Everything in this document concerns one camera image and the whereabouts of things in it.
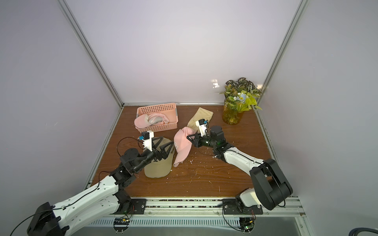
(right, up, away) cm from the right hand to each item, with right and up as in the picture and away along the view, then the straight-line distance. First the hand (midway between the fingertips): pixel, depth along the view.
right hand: (187, 135), depth 80 cm
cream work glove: (+9, +13, +34) cm, 38 cm away
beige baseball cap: (-17, -21, +7) cm, 28 cm away
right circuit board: (+30, -43, -9) cm, 53 cm away
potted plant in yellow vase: (+33, +23, +13) cm, 42 cm away
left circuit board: (-33, -44, -7) cm, 56 cm away
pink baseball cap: (-3, -6, +1) cm, 7 cm away
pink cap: (-33, +7, +25) cm, 42 cm away
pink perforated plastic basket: (-17, +16, +34) cm, 41 cm away
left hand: (-9, -2, -9) cm, 13 cm away
